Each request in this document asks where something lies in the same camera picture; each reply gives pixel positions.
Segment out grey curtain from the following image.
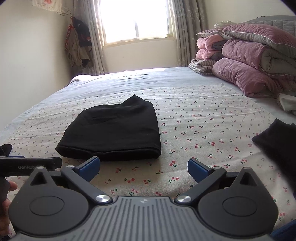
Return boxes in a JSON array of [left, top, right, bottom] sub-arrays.
[[73, 0, 108, 75], [169, 0, 207, 67]]

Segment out person left hand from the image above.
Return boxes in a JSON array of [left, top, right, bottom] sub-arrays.
[[0, 179, 19, 237]]

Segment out black pants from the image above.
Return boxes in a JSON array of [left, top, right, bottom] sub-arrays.
[[56, 95, 162, 162]]

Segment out grey-blue bed sheet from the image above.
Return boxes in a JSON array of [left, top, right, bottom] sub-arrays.
[[0, 66, 296, 137]]

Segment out black fuzzy garment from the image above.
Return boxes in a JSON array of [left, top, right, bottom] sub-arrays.
[[0, 144, 13, 156]]

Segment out cherry print cloth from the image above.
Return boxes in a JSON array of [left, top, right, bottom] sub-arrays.
[[1, 85, 295, 228]]

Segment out grey curtain left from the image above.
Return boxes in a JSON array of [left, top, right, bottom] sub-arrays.
[[73, 0, 108, 75]]

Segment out pink quilt stack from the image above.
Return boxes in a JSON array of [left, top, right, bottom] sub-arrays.
[[196, 30, 227, 61]]

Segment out mauve quilt stack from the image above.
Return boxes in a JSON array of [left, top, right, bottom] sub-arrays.
[[212, 22, 296, 99]]

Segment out striped folded blanket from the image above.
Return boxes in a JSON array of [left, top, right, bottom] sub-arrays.
[[188, 59, 216, 75]]

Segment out hanging clothes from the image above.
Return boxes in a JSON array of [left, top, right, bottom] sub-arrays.
[[65, 16, 93, 73]]

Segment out window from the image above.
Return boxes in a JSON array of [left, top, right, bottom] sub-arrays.
[[98, 0, 173, 45]]

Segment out white crumpled cloth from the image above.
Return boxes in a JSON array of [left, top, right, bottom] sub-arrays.
[[277, 93, 296, 115]]

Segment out grey bed headboard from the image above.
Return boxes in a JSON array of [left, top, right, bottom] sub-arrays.
[[246, 15, 296, 37]]

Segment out grey curtain right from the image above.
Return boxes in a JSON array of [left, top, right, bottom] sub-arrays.
[[169, 0, 207, 67]]

